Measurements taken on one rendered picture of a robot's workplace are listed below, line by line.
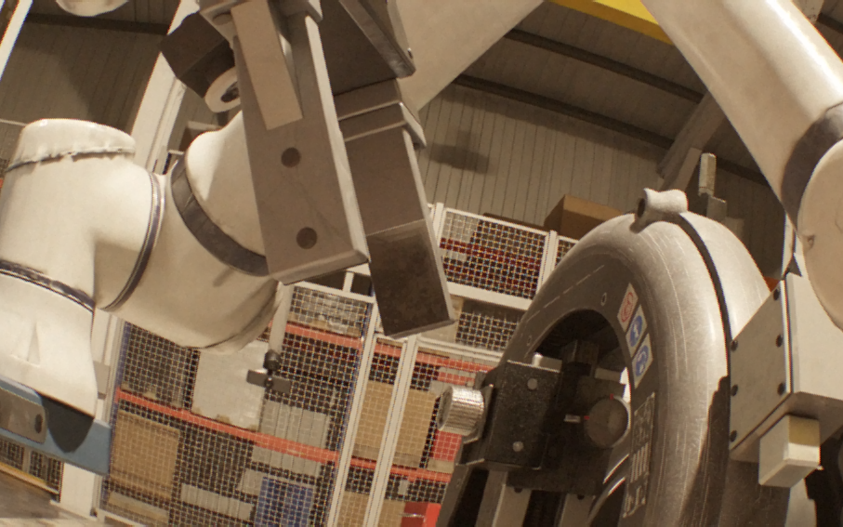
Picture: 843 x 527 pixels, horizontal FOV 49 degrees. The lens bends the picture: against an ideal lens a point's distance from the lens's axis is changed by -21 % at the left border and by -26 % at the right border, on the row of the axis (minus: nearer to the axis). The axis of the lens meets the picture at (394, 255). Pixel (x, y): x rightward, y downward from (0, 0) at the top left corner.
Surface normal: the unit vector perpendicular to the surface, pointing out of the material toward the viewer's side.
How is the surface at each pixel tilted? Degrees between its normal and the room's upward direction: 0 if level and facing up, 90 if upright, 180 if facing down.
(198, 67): 134
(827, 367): 68
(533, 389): 88
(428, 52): 143
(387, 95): 96
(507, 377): 88
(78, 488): 90
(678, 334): 73
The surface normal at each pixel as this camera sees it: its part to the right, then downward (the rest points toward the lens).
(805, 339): 0.27, -0.55
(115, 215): 0.68, -0.06
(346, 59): 0.22, 0.95
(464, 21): 0.10, 0.66
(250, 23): -0.08, 0.32
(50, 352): 0.70, -0.40
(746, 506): 0.22, -0.37
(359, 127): -0.22, -0.18
